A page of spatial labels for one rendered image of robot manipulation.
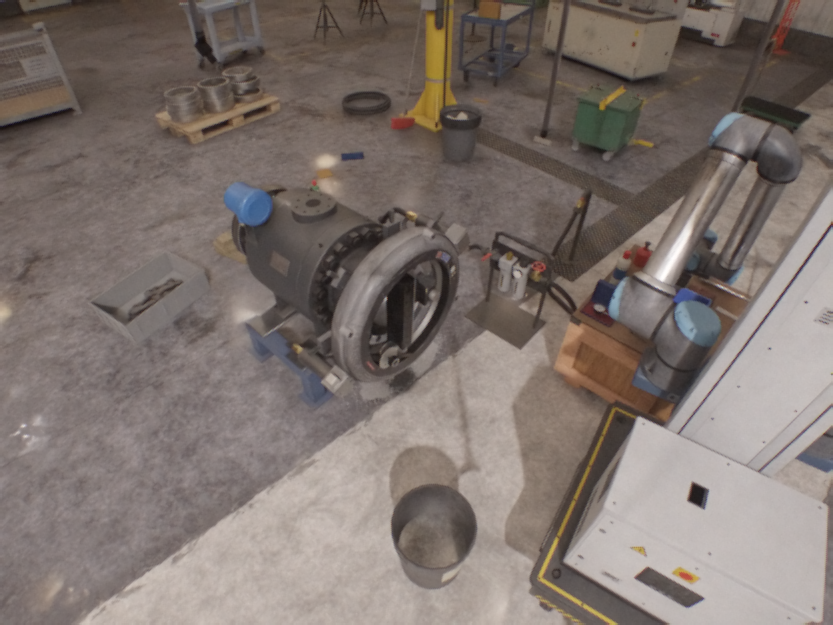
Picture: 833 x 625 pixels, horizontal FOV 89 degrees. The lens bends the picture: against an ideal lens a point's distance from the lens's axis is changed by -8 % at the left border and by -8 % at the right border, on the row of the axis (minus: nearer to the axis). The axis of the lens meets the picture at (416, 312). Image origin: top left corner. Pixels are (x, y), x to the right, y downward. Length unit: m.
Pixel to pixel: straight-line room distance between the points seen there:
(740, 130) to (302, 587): 2.24
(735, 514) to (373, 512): 1.40
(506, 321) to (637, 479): 1.65
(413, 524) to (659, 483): 1.00
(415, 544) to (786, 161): 1.82
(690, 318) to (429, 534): 1.27
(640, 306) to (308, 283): 1.32
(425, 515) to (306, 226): 1.36
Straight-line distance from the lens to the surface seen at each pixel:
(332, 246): 2.04
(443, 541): 2.02
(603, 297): 2.47
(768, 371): 1.50
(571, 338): 2.45
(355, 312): 1.76
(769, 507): 1.62
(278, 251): 2.21
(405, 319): 1.97
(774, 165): 1.68
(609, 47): 7.68
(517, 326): 2.88
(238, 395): 2.68
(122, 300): 3.53
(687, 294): 2.58
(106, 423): 2.90
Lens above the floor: 2.05
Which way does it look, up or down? 45 degrees down
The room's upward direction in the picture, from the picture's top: straight up
